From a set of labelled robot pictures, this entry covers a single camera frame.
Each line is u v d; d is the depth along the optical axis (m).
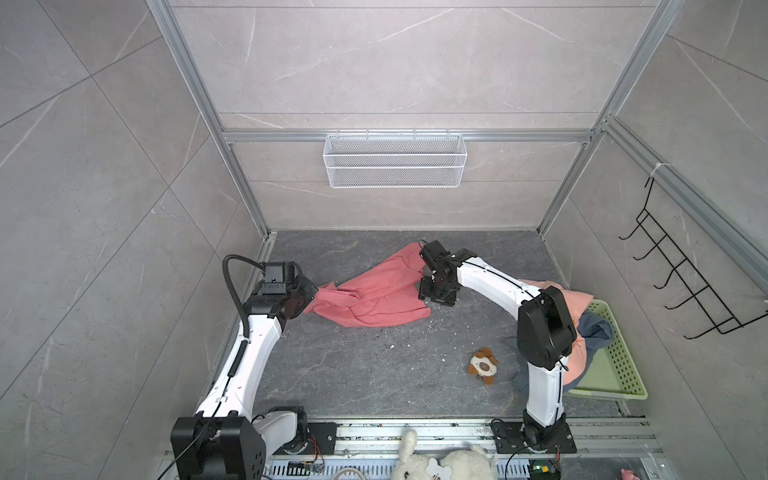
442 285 0.77
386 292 1.00
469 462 0.63
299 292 0.65
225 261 0.60
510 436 0.74
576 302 0.90
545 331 0.52
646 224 0.78
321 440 0.73
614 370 0.84
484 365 0.83
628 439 0.75
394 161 1.01
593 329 0.89
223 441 0.38
